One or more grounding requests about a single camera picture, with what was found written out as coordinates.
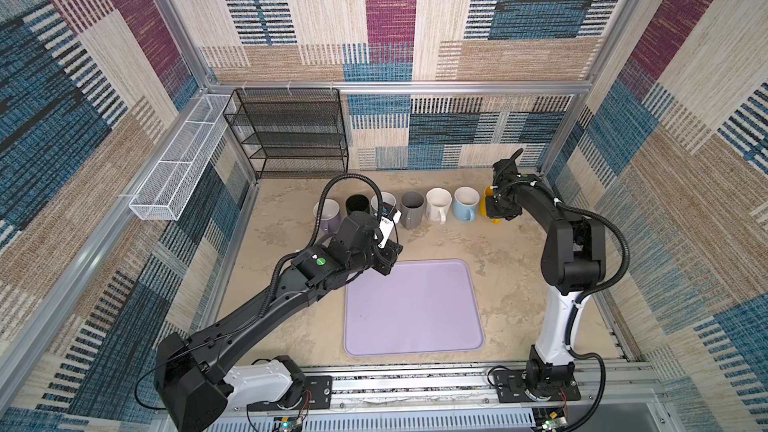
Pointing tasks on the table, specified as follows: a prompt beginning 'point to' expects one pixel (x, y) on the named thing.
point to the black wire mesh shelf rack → (291, 132)
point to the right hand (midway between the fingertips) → (500, 213)
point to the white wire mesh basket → (171, 182)
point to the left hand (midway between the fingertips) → (399, 242)
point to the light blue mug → (464, 203)
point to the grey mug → (411, 209)
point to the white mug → (438, 203)
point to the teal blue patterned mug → (387, 197)
